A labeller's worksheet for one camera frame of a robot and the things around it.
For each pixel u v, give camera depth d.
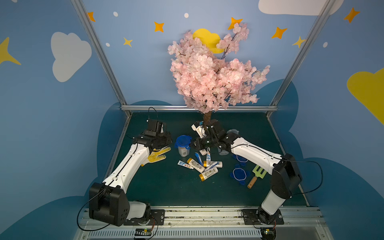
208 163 0.92
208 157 0.96
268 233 0.73
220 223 0.73
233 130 1.04
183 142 0.87
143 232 0.73
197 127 0.75
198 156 0.96
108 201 0.40
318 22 0.75
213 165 0.90
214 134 0.65
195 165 0.91
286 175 0.45
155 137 0.62
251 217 0.74
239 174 0.89
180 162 0.93
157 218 0.74
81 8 0.69
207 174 0.87
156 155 0.96
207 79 0.69
